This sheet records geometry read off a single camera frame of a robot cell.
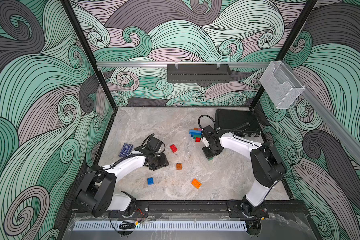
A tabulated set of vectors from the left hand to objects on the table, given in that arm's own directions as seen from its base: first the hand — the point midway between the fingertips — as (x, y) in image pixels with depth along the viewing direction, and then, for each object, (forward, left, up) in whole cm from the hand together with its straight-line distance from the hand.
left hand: (166, 163), depth 85 cm
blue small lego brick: (-9, +9, -3) cm, 13 cm away
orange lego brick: (-10, -17, -3) cm, 20 cm away
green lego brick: (+5, -28, -3) cm, 28 cm away
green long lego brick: (+19, -18, 0) cm, 27 cm away
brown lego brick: (0, -7, -4) cm, 8 cm away
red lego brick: (+11, -4, -3) cm, 12 cm away
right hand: (+6, -25, -2) cm, 26 cm away
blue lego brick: (+23, -17, -1) cm, 28 cm away
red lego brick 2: (+17, -20, -1) cm, 26 cm away
